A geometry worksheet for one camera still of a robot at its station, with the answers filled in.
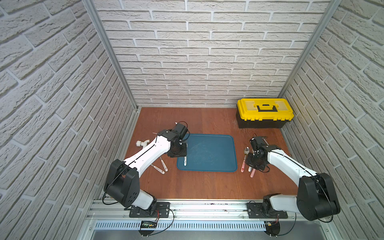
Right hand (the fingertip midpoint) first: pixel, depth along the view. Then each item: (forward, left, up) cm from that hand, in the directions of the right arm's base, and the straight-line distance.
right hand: (251, 164), depth 87 cm
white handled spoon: (+5, +40, -1) cm, 40 cm away
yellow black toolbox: (+28, -13, +14) cm, 34 cm away
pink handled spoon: (+9, 0, 0) cm, 9 cm away
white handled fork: (+3, +53, -2) cm, 53 cm away
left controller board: (-26, +60, -5) cm, 65 cm away
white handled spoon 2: (+1, +56, -2) cm, 56 cm away
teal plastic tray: (+10, +24, -2) cm, 26 cm away
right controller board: (-31, -2, -3) cm, 31 cm away
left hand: (+8, +42, +8) cm, 44 cm away
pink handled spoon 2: (-3, +2, +2) cm, 4 cm away
